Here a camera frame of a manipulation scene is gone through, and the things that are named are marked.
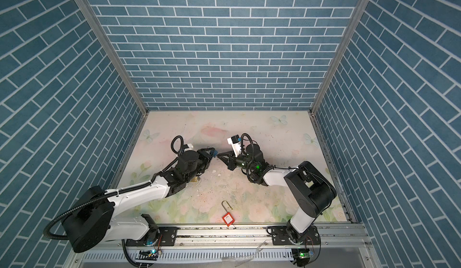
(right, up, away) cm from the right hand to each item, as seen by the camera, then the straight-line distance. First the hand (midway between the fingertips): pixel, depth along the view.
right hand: (217, 154), depth 82 cm
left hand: (0, +2, 0) cm, 2 cm away
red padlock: (+5, -27, -5) cm, 28 cm away
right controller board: (+35, -38, -12) cm, 53 cm away
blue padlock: (-1, +1, -1) cm, 2 cm away
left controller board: (-27, -39, -11) cm, 49 cm away
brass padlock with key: (-8, -8, -12) cm, 16 cm away
